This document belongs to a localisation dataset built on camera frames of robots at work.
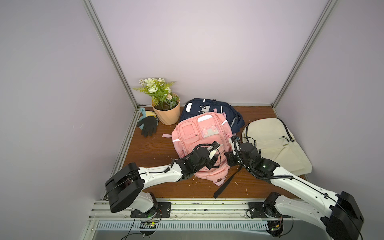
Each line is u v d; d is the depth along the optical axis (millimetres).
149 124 1101
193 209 755
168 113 960
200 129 958
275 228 707
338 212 390
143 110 1159
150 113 1128
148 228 720
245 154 590
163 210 730
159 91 905
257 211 726
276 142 971
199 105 1174
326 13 723
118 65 948
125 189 425
